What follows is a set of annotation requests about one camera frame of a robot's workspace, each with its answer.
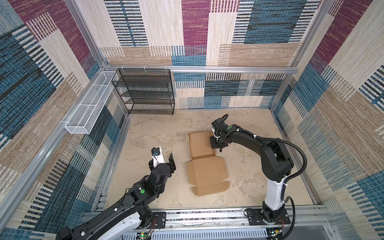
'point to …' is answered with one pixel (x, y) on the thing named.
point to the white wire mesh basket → (81, 121)
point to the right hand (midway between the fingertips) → (214, 146)
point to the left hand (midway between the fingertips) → (167, 154)
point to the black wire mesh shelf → (146, 91)
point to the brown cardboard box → (207, 172)
